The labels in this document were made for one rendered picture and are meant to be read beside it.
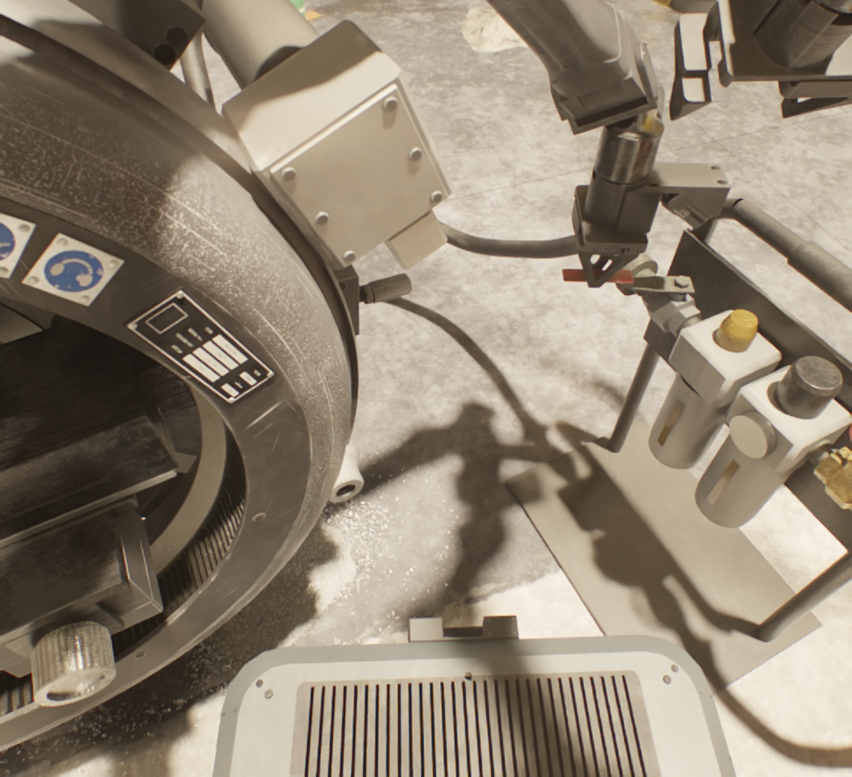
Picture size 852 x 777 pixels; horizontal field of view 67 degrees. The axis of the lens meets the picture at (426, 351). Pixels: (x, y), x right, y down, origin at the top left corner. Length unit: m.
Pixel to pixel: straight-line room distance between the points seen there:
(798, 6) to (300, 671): 0.72
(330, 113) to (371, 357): 0.96
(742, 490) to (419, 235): 0.53
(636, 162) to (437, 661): 0.55
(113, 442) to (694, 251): 0.68
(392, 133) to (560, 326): 1.03
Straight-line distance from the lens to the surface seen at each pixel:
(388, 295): 0.62
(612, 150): 0.66
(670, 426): 0.87
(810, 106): 0.63
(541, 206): 1.70
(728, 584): 1.16
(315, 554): 1.10
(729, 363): 0.77
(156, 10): 0.44
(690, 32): 0.56
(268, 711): 0.77
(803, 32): 0.52
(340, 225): 0.42
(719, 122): 2.21
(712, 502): 0.88
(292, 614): 1.07
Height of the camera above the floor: 1.00
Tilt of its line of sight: 49 degrees down
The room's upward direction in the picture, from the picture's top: straight up
